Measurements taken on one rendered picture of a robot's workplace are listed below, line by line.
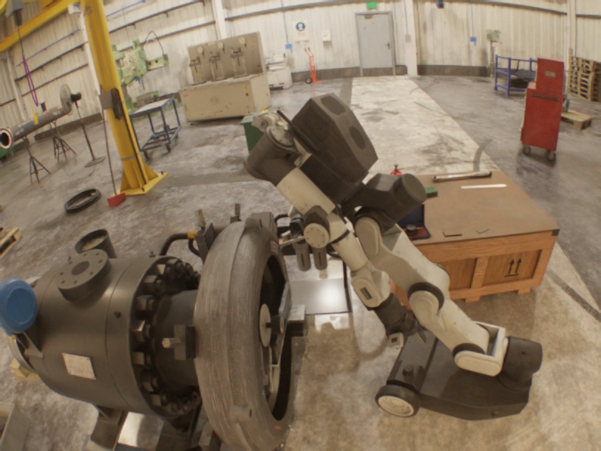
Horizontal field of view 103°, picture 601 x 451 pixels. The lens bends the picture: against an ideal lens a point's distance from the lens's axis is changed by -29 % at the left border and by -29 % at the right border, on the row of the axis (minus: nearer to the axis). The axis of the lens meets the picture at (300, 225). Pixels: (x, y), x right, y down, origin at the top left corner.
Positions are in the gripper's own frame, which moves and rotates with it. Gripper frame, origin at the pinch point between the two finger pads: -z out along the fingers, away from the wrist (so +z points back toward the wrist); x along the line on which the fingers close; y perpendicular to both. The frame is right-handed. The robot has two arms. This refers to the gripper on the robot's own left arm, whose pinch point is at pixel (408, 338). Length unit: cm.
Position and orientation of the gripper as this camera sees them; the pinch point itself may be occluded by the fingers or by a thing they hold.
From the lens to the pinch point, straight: 118.7
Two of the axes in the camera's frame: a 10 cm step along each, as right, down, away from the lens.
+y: -4.4, 4.4, -7.8
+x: -7.0, 3.9, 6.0
